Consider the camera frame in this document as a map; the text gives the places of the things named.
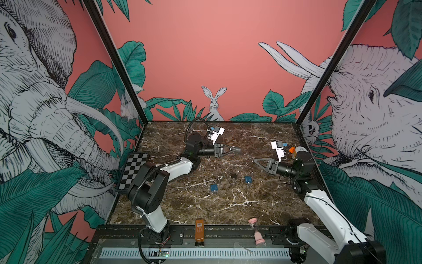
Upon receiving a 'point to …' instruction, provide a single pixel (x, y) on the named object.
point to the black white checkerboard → (135, 161)
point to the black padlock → (234, 176)
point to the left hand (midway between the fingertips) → (236, 151)
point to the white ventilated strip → (193, 252)
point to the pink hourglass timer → (259, 238)
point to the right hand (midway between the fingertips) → (255, 162)
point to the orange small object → (292, 149)
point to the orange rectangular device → (199, 231)
